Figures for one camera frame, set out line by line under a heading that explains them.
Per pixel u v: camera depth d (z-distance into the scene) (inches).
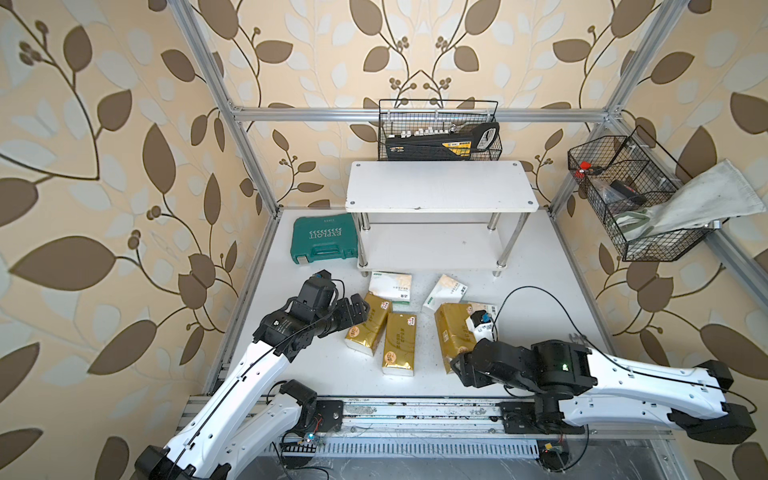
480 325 24.4
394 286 36.6
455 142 31.7
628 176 31.6
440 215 48.6
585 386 17.3
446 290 36.1
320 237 41.5
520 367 19.2
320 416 29.0
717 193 23.3
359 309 26.4
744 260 21.7
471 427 29.0
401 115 35.9
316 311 22.2
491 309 34.7
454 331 27.7
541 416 25.4
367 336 32.0
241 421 17.6
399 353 30.9
